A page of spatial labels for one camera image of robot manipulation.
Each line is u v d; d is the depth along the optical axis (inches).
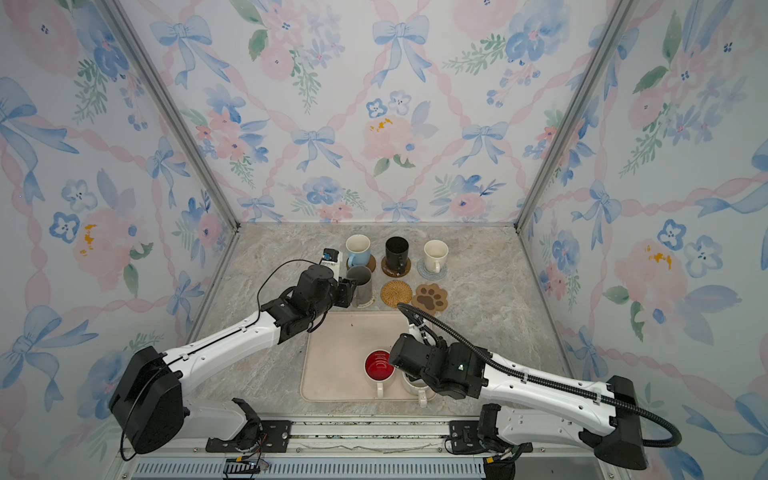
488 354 19.0
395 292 39.5
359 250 38.7
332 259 28.0
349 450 28.8
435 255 38.7
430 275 41.4
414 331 24.6
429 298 39.5
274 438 29.3
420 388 28.7
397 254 39.7
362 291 36.3
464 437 28.8
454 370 19.2
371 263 41.9
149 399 16.0
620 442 15.3
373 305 38.4
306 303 24.2
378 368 32.9
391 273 41.5
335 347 34.9
